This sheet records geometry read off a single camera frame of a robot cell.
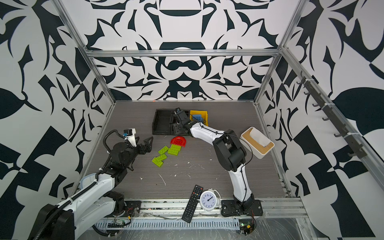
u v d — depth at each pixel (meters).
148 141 0.77
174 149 0.94
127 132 0.70
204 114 1.05
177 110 0.87
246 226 0.71
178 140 0.96
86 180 0.80
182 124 0.74
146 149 0.76
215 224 0.71
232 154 0.54
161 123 1.07
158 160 0.87
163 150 0.94
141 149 0.74
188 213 0.71
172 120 1.00
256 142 0.93
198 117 1.05
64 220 0.40
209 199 0.75
